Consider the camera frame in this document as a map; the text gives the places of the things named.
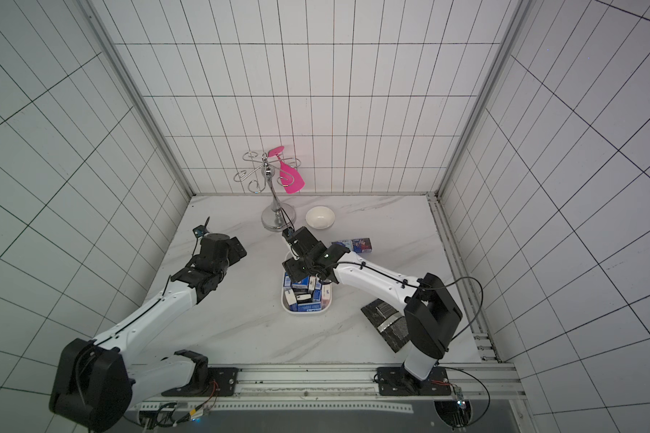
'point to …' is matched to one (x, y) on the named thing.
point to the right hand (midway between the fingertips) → (286, 266)
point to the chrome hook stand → (276, 216)
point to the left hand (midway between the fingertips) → (226, 252)
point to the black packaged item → (389, 321)
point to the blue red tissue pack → (362, 245)
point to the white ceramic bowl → (320, 217)
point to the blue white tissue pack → (348, 244)
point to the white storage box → (310, 296)
